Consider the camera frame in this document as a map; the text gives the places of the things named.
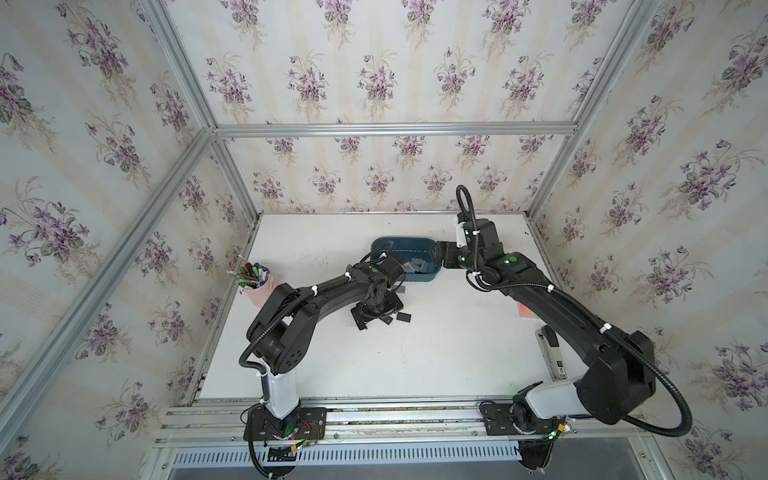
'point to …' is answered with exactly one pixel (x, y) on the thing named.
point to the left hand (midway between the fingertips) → (388, 316)
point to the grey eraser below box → (401, 289)
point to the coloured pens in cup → (251, 275)
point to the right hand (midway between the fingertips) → (448, 249)
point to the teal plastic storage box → (416, 256)
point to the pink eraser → (407, 264)
